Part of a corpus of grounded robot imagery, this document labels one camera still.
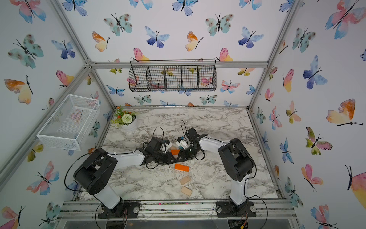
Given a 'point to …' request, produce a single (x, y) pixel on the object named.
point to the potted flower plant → (127, 119)
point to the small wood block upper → (185, 180)
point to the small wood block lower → (186, 191)
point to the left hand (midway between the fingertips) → (178, 160)
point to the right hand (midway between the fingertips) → (181, 159)
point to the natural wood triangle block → (173, 148)
